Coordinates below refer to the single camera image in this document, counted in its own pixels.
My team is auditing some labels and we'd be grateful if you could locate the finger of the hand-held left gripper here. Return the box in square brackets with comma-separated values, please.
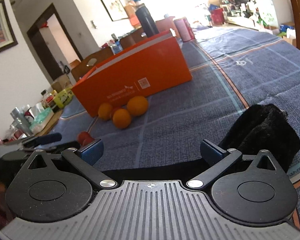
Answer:
[22, 133, 63, 147]

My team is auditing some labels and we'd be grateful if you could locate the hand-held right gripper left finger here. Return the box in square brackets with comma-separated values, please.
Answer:
[27, 138, 117, 190]

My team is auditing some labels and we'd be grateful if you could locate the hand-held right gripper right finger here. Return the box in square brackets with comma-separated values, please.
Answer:
[186, 139, 278, 189]

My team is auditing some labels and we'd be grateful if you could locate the orange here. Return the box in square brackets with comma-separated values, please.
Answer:
[126, 96, 149, 117]
[112, 108, 132, 129]
[98, 102, 113, 120]

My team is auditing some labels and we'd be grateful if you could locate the orange cardboard box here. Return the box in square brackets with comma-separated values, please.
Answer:
[71, 29, 192, 117]

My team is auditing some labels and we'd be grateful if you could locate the green tissue packet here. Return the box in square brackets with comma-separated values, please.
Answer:
[30, 108, 54, 133]

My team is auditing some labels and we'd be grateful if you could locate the silver metal container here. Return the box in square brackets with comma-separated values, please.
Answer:
[10, 104, 38, 135]

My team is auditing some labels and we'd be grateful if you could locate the yellow-green plastic tub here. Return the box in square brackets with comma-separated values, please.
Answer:
[54, 87, 74, 109]

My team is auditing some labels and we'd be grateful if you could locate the black fuzzy cloth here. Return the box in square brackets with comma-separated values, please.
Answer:
[102, 104, 300, 178]

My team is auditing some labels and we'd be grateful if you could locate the brown cardboard box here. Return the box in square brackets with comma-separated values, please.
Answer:
[51, 74, 73, 93]

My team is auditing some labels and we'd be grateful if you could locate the blue patterned tablecloth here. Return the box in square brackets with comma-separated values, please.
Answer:
[44, 26, 300, 230]

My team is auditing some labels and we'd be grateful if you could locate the wooden chair with heart cutout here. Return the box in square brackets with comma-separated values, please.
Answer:
[70, 46, 115, 82]

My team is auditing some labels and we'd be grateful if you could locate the blue water bottle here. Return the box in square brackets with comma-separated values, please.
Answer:
[111, 39, 123, 54]

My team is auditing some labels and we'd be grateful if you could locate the pink and red can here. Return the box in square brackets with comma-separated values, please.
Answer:
[174, 17, 196, 42]

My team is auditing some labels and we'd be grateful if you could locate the red shopping basket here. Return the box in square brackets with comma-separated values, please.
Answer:
[210, 8, 225, 25]

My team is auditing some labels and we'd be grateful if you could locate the black thermos bottle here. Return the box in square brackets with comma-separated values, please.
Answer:
[135, 3, 160, 37]

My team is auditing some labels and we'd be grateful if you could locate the blue cardboard box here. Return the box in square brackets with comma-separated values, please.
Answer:
[280, 23, 295, 33]

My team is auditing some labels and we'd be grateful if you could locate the white chest freezer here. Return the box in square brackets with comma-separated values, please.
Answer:
[254, 0, 289, 28]

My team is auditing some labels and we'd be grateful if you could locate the dark wooden door frame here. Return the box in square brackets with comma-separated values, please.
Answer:
[27, 3, 84, 80]

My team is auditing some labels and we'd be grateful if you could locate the large framed wall picture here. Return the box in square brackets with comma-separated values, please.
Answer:
[0, 0, 18, 58]

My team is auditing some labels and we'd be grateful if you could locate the framed wall painting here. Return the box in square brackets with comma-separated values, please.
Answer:
[96, 0, 129, 22]

